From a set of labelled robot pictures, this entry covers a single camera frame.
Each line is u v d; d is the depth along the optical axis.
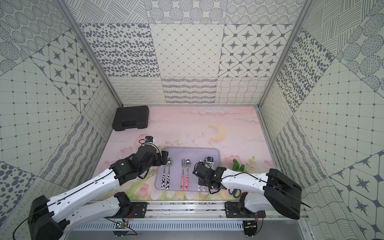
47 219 0.39
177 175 0.86
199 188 0.80
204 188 0.80
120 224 0.71
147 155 0.58
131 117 1.12
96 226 0.70
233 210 0.73
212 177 0.61
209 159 0.78
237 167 0.86
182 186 0.80
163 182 0.82
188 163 0.88
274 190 0.42
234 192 0.80
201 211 0.75
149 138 0.70
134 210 0.73
